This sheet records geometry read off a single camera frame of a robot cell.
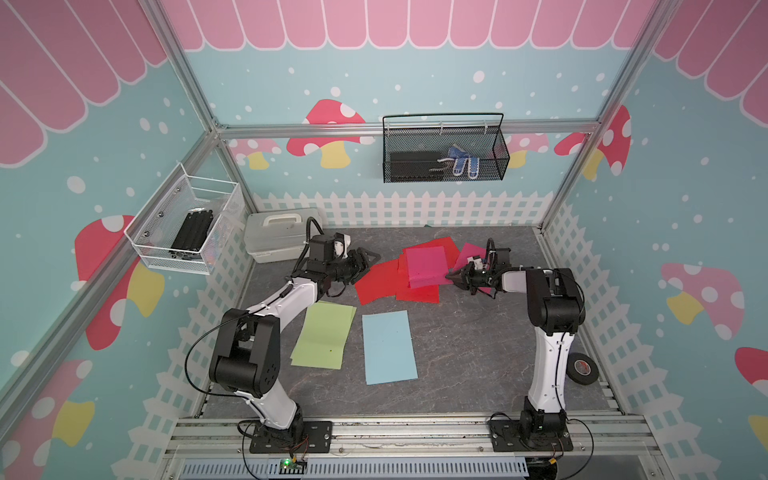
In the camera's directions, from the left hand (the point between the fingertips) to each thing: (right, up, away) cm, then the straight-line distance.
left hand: (376, 265), depth 88 cm
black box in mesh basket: (+12, +31, +4) cm, 33 cm away
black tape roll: (+59, -30, -3) cm, 66 cm away
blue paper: (+4, -25, +1) cm, 25 cm away
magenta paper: (+17, -1, +21) cm, 27 cm away
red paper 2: (+27, +5, +25) cm, 37 cm away
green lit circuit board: (-21, -49, -15) cm, 55 cm away
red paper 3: (+16, -10, +14) cm, 23 cm away
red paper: (0, -7, +21) cm, 22 cm away
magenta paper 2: (+34, +5, +25) cm, 42 cm away
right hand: (+24, -4, +15) cm, 28 cm away
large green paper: (-17, -23, +3) cm, 29 cm away
